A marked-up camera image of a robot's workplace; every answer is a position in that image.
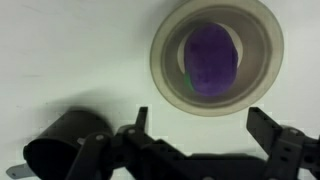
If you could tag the cream plate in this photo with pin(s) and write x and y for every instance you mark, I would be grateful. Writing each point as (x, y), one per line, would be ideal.
(163, 76)

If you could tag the purple plushy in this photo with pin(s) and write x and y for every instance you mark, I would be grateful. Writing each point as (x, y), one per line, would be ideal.
(210, 60)

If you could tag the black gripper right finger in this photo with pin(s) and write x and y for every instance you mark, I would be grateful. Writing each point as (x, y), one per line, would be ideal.
(286, 150)

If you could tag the teal toy pot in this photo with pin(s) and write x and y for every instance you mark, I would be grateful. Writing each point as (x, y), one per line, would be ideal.
(60, 130)

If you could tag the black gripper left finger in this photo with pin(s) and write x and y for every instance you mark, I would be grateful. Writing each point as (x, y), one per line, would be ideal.
(100, 153)

